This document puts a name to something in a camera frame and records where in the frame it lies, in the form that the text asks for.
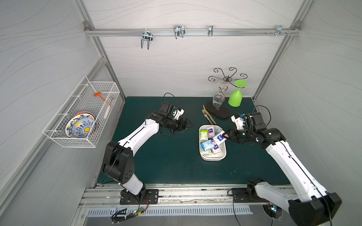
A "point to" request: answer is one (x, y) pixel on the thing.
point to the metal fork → (204, 113)
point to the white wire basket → (83, 100)
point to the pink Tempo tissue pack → (211, 132)
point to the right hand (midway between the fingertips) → (224, 135)
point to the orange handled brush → (98, 94)
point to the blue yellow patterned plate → (79, 125)
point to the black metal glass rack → (222, 112)
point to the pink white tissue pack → (216, 149)
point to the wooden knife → (206, 110)
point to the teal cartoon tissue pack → (217, 132)
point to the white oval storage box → (219, 156)
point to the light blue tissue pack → (207, 145)
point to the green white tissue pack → (207, 153)
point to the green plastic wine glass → (235, 99)
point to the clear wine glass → (218, 100)
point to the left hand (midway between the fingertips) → (190, 129)
